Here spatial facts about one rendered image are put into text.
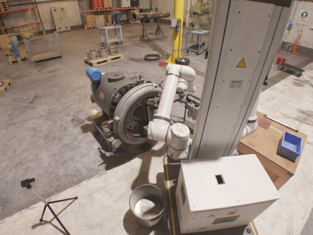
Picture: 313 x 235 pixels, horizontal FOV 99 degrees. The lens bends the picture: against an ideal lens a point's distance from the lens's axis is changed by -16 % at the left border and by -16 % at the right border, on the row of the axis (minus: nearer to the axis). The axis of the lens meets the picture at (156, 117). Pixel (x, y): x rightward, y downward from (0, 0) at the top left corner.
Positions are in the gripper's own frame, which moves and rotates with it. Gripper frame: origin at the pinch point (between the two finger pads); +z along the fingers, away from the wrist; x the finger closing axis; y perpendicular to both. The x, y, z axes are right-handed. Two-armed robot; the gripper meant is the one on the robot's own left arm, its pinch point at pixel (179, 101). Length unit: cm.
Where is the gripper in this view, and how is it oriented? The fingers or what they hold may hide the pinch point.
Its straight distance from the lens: 234.2
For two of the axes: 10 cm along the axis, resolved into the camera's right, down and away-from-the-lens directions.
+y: 9.8, -1.3, 1.7
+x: -2.1, -6.0, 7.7
